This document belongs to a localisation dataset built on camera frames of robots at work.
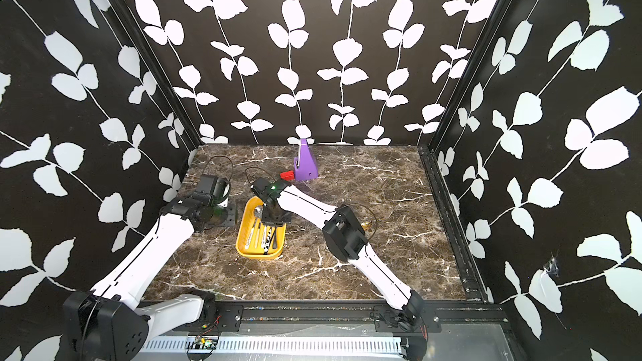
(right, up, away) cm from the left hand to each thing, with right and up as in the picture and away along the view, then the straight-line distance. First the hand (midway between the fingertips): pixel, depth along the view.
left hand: (231, 211), depth 81 cm
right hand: (+10, -6, +11) cm, 16 cm away
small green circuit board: (-3, -36, -10) cm, 38 cm away
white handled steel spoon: (+5, -3, +14) cm, 15 cm away
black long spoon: (+12, -10, +9) cm, 18 cm away
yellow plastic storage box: (+1, -7, +12) cm, 14 cm away
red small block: (+14, +11, +26) cm, 32 cm away
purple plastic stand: (+23, +16, +22) cm, 35 cm away
